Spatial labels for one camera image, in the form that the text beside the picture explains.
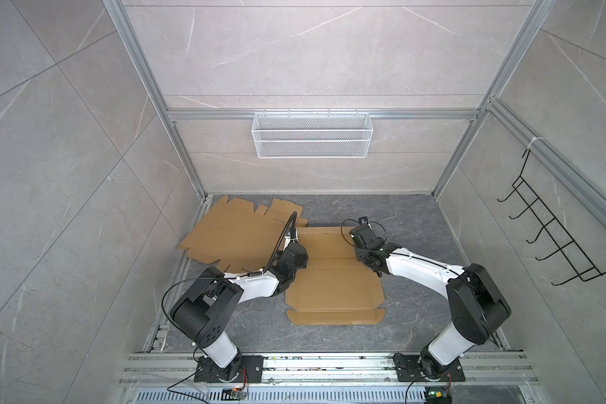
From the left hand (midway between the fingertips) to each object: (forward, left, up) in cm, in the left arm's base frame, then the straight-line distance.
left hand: (298, 243), depth 93 cm
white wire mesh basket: (+38, -6, +22) cm, 44 cm away
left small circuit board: (-45, +20, -9) cm, 50 cm away
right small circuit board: (-48, -39, -8) cm, 62 cm away
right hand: (-1, -26, +1) cm, 26 cm away
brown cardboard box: (-16, -12, -6) cm, 21 cm away
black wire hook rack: (-27, -68, +26) cm, 78 cm away
